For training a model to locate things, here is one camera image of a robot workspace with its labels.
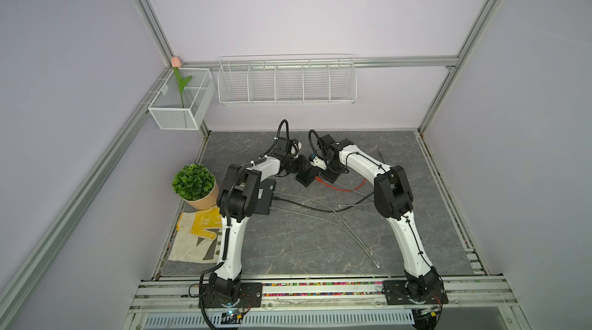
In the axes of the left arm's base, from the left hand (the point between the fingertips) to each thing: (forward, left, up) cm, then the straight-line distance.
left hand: (312, 166), depth 102 cm
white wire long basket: (+28, +9, +27) cm, 40 cm away
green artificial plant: (-17, +44, +7) cm, 47 cm away
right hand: (-4, -9, -2) cm, 10 cm away
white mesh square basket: (+16, +49, +27) cm, 59 cm away
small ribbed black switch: (-3, +3, -3) cm, 5 cm away
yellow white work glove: (-27, +46, -4) cm, 53 cm away
